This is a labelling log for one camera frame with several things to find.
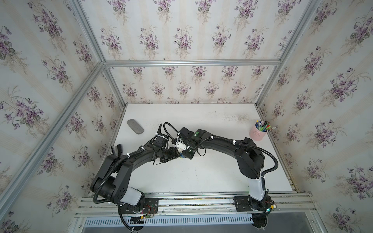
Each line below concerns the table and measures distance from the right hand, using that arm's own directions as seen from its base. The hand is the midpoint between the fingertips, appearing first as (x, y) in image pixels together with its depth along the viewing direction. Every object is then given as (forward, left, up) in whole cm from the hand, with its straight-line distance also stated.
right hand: (188, 153), depth 88 cm
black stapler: (+2, +46, -2) cm, 46 cm away
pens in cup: (+17, -49, +6) cm, 53 cm away
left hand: (-2, +7, -2) cm, 7 cm away
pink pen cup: (+13, -45, +2) cm, 47 cm away
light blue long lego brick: (-5, +3, +6) cm, 8 cm away
